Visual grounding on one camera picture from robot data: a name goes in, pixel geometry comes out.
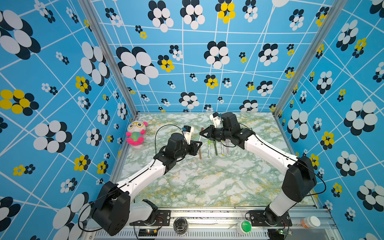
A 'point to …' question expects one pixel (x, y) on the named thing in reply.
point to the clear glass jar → (180, 225)
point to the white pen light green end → (209, 142)
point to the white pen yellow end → (222, 148)
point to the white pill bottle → (311, 221)
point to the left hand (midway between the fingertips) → (202, 143)
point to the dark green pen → (215, 144)
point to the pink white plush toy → (136, 130)
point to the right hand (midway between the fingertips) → (201, 133)
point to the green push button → (244, 227)
